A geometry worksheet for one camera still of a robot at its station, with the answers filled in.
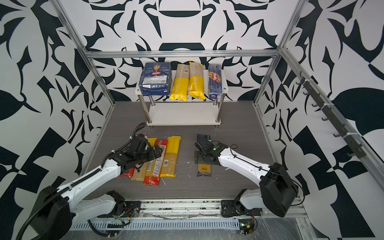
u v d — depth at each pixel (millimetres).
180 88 796
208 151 636
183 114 1046
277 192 414
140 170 681
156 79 751
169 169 849
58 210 390
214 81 776
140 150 650
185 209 756
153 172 826
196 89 731
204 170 846
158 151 757
